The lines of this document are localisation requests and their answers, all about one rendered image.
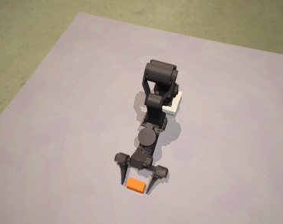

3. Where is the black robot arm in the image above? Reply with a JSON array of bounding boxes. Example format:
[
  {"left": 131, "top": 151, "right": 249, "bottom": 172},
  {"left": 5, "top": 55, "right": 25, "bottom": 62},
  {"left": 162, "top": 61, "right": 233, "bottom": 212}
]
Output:
[{"left": 130, "top": 59, "right": 179, "bottom": 170}]

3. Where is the orange block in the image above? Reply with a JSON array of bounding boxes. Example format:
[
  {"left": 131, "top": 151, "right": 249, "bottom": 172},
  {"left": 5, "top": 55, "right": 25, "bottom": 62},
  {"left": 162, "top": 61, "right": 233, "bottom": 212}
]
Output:
[{"left": 126, "top": 177, "right": 146, "bottom": 194}]

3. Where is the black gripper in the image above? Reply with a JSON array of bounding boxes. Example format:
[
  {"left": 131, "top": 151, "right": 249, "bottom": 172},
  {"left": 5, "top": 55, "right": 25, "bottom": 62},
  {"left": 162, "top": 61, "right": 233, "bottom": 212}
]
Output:
[{"left": 114, "top": 143, "right": 168, "bottom": 194}]

